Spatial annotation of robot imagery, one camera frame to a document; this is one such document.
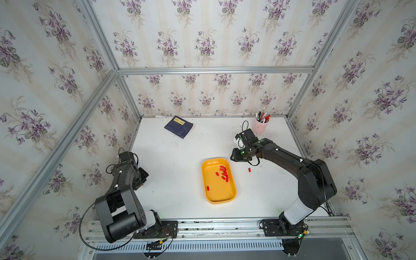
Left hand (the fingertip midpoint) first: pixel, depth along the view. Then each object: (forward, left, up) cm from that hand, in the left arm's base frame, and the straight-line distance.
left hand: (143, 181), depth 85 cm
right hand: (+11, -49, +6) cm, 51 cm away
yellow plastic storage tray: (+1, -41, -3) cm, 41 cm away
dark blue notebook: (+41, -15, -2) cm, 44 cm away
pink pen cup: (+35, -69, +4) cm, 78 cm away
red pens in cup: (+38, -73, +10) cm, 83 cm away
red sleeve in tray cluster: (+4, -45, -2) cm, 45 cm away
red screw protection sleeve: (+7, -59, -2) cm, 60 cm away
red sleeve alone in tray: (-3, -35, -2) cm, 35 cm away
